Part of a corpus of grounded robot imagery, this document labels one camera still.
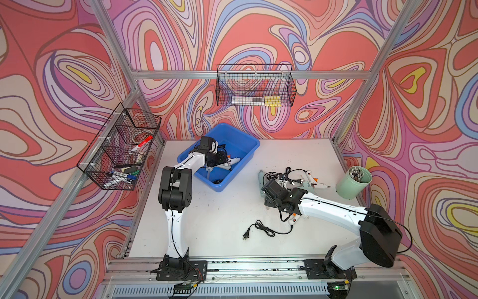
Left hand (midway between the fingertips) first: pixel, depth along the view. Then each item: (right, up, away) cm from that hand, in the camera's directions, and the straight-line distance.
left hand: (226, 159), depth 103 cm
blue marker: (-34, -6, -35) cm, 49 cm away
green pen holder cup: (+60, -10, -19) cm, 64 cm away
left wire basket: (-43, 0, -30) cm, 52 cm away
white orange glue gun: (+32, -28, -18) cm, 47 cm away
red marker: (-32, +7, -26) cm, 42 cm away
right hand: (+25, -20, -17) cm, 36 cm away
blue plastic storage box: (0, +5, +14) cm, 15 cm away
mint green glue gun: (+44, -14, -7) cm, 47 cm away
